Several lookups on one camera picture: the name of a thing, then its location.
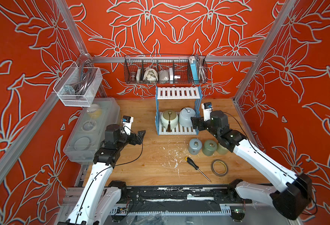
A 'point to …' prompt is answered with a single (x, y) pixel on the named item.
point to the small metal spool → (133, 76)
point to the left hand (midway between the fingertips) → (137, 128)
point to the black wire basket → (148, 66)
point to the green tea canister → (209, 147)
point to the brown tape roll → (214, 172)
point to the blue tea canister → (195, 145)
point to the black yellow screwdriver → (188, 159)
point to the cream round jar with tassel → (169, 119)
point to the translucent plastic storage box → (89, 131)
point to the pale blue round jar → (184, 115)
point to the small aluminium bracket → (177, 77)
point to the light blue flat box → (195, 76)
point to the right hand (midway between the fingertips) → (195, 115)
